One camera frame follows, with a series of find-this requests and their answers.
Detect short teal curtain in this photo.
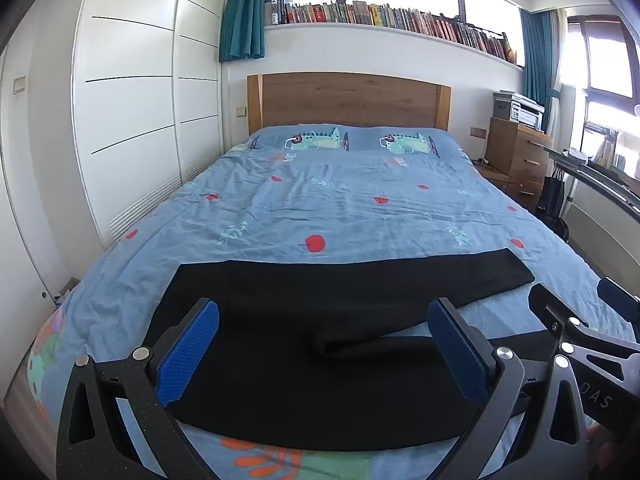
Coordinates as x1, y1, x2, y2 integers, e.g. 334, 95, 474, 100
218, 0, 266, 63

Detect wooden headboard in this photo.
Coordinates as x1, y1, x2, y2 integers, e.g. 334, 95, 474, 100
247, 72, 452, 136

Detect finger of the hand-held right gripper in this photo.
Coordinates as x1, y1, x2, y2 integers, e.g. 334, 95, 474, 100
597, 276, 640, 317
528, 283, 591, 341

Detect black pants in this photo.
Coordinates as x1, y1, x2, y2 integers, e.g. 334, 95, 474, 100
145, 247, 557, 453

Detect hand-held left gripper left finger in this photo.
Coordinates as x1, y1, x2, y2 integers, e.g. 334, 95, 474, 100
57, 297, 221, 480

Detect black bag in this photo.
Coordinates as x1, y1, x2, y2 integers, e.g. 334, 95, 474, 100
536, 176, 571, 219

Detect grey printer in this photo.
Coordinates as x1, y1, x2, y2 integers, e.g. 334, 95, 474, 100
492, 91, 546, 132

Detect row of books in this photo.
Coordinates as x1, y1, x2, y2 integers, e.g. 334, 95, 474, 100
264, 0, 519, 65

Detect white wardrobe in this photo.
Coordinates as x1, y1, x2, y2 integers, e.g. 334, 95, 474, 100
0, 0, 234, 306

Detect blue dinosaur print pillow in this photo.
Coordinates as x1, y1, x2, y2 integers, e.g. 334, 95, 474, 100
352, 129, 463, 161
247, 125, 355, 153

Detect wooden dresser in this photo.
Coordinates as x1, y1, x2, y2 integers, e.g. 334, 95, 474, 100
487, 117, 555, 212

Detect blue printed bed cover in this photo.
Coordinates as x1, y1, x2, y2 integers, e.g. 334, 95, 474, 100
27, 124, 632, 480

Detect low wooden nightstand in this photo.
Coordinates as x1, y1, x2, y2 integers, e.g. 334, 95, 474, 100
477, 164, 517, 196

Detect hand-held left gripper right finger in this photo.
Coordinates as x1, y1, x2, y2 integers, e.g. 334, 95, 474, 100
427, 297, 589, 480

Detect long teal curtain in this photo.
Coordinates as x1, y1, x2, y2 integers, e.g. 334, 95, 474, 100
519, 8, 564, 137

